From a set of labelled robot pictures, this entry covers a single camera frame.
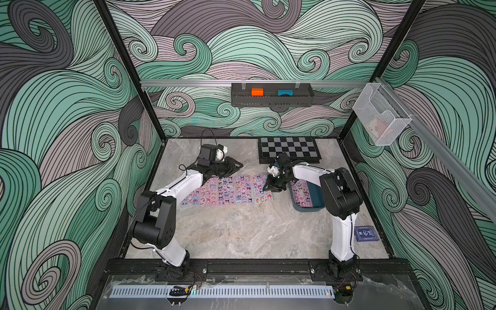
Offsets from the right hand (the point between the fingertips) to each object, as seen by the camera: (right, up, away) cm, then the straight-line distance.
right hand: (267, 189), depth 97 cm
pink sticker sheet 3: (-21, 0, -2) cm, 21 cm away
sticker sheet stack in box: (+17, -1, -3) cm, 17 cm away
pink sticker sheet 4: (-12, 0, 0) cm, 12 cm away
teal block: (+6, +50, -2) cm, 50 cm away
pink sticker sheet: (-38, -4, -5) cm, 38 cm away
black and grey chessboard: (+22, +21, +13) cm, 34 cm away
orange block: (-6, +49, -5) cm, 49 cm away
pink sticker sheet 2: (-30, -1, -2) cm, 30 cm away
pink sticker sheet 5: (-4, -3, -3) cm, 6 cm away
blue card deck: (+41, -16, -16) cm, 46 cm away
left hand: (-13, +14, -12) cm, 22 cm away
